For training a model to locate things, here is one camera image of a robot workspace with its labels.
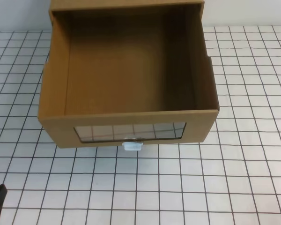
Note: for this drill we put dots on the white drawer handle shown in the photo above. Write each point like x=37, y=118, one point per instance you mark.
x=132, y=146

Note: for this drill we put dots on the brown cardboard drawer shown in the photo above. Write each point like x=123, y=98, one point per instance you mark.
x=136, y=74

